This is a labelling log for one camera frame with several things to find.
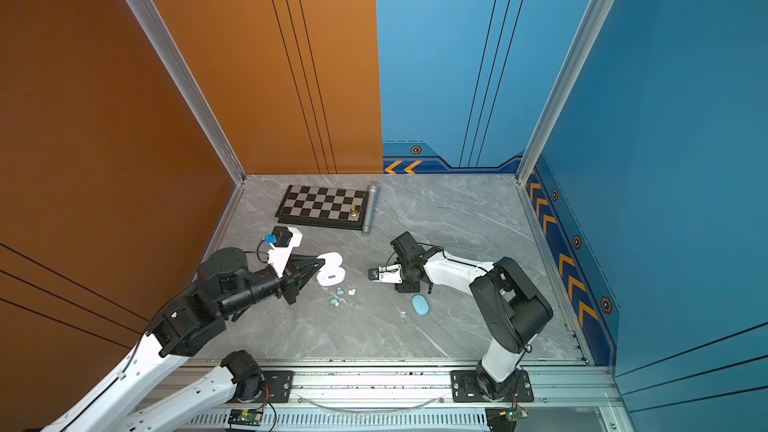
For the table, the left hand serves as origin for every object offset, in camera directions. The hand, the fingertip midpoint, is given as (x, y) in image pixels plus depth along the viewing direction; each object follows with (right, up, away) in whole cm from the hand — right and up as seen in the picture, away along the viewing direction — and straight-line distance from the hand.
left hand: (322, 258), depth 63 cm
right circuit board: (+42, -40, +7) cm, 58 cm away
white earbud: (+3, -15, +26) cm, 30 cm away
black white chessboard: (-10, +10, +42) cm, 44 cm away
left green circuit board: (-20, -40, +8) cm, 45 cm away
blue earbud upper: (-1, -15, +26) cm, 30 cm away
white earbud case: (+2, -3, -1) cm, 4 cm away
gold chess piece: (+1, +9, +39) cm, 40 cm away
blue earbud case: (+23, -18, +21) cm, 36 cm away
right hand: (+17, -10, +30) cm, 36 cm away
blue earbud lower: (-2, -17, +24) cm, 29 cm away
